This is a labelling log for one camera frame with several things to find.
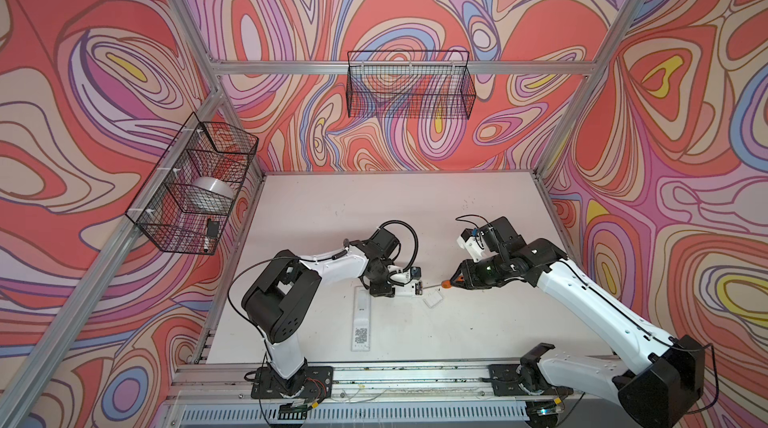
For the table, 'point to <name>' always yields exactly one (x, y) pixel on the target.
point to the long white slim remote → (361, 319)
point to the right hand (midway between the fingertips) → (459, 288)
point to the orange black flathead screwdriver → (446, 284)
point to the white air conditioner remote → (406, 290)
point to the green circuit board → (291, 412)
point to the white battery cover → (432, 298)
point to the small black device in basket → (212, 228)
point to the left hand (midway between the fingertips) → (393, 280)
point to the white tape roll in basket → (207, 189)
